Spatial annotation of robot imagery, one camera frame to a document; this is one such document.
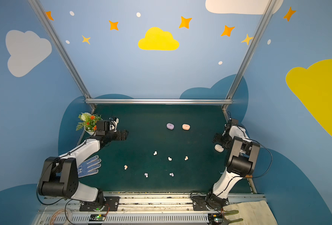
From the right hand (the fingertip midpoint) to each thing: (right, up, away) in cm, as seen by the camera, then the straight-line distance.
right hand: (221, 143), depth 95 cm
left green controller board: (-73, -34, -24) cm, 84 cm away
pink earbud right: (-25, -9, -4) cm, 27 cm away
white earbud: (-45, -7, -1) cm, 46 cm away
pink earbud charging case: (-22, +11, +13) cm, 28 cm away
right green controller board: (-12, -35, -23) cm, 44 cm away
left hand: (-67, +8, -2) cm, 68 cm away
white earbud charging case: (-2, -3, 0) cm, 4 cm away
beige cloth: (+9, -33, -23) cm, 41 cm away
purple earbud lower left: (-50, -18, -11) cm, 54 cm away
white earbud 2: (-36, -10, -4) cm, 37 cm away
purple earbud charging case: (-35, +11, +13) cm, 39 cm away
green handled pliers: (-7, -35, -26) cm, 44 cm away
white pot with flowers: (-88, +15, -5) cm, 90 cm away
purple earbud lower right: (-35, -17, -11) cm, 40 cm away
